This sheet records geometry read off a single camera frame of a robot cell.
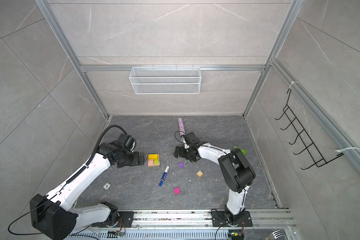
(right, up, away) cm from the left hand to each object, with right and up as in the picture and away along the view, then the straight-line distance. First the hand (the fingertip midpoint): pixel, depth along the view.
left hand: (137, 158), depth 79 cm
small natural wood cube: (+35, -11, +8) cm, 38 cm away
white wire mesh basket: (+12, +49, +21) cm, 54 cm away
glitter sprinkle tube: (+24, +17, +28) cm, 41 cm away
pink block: (+5, -5, +10) cm, 12 cm away
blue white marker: (+13, -12, +8) cm, 20 cm away
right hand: (+23, -1, +15) cm, 27 cm away
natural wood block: (+7, -7, +11) cm, 15 cm away
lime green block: (+8, -5, +12) cm, 15 cm away
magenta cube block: (+21, -19, +4) cm, 29 cm away
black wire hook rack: (+81, +8, -16) cm, 83 cm away
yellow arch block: (+6, -1, +11) cm, 12 cm away
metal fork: (+69, -34, -11) cm, 77 cm away
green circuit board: (+50, -35, -9) cm, 62 cm away
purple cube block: (+24, -7, +13) cm, 28 cm away
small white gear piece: (-19, -17, +4) cm, 26 cm away
